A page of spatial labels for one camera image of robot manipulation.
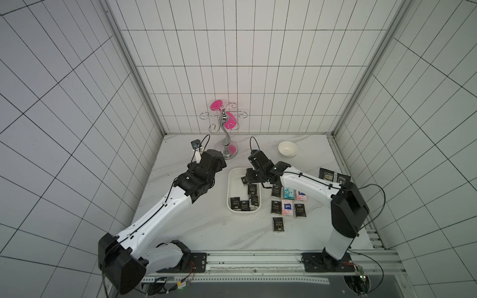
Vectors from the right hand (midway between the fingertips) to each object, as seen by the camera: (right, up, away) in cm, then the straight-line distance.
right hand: (242, 177), depth 87 cm
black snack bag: (+47, -1, +13) cm, 48 cm away
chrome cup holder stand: (-9, +13, +24) cm, 29 cm away
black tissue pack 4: (+16, -20, -6) cm, 27 cm away
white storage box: (0, -11, +3) cm, 11 cm away
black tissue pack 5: (+2, -14, -1) cm, 14 cm away
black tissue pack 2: (+16, -14, -1) cm, 22 cm away
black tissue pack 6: (+6, -11, +1) cm, 13 cm away
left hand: (-15, +9, -10) cm, 19 cm away
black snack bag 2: (+53, -2, +11) cm, 54 cm away
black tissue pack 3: (+27, -16, -2) cm, 32 cm away
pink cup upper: (-13, +37, +8) cm, 40 cm away
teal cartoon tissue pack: (+23, -9, +3) cm, 25 cm away
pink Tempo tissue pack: (+21, -14, -1) cm, 26 cm away
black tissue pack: (+17, -8, +5) cm, 20 cm away
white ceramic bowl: (+27, +14, +21) cm, 37 cm away
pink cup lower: (-5, +27, +3) cm, 28 cm away
